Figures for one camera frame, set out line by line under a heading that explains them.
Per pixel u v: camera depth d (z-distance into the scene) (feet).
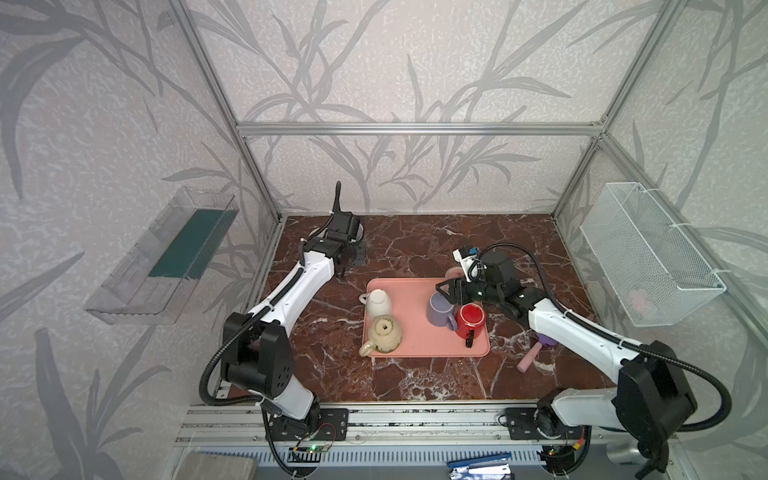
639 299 2.44
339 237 2.15
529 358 2.73
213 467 2.16
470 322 2.71
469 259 2.43
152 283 2.09
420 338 2.88
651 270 2.06
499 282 2.07
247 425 2.46
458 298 2.37
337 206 2.20
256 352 1.42
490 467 2.24
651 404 1.35
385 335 2.64
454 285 2.37
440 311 2.79
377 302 2.78
